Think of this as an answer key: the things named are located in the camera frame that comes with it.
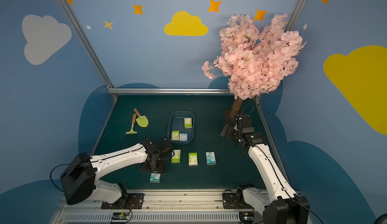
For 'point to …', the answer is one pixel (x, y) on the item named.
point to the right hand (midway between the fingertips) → (231, 130)
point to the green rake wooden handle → (133, 122)
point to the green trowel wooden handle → (142, 120)
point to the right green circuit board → (246, 217)
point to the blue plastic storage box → (177, 122)
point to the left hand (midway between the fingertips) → (157, 168)
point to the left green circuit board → (120, 216)
